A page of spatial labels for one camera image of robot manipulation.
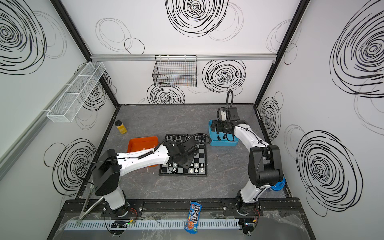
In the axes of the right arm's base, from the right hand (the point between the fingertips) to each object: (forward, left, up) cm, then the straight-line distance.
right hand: (217, 126), depth 92 cm
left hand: (-22, +16, -5) cm, 28 cm away
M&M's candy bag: (-47, +14, -10) cm, 50 cm away
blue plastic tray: (-2, -3, -11) cm, 12 cm away
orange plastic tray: (-7, +48, -10) cm, 50 cm away
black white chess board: (-23, +11, -11) cm, 28 cm away
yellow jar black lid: (+2, +63, -5) cm, 63 cm away
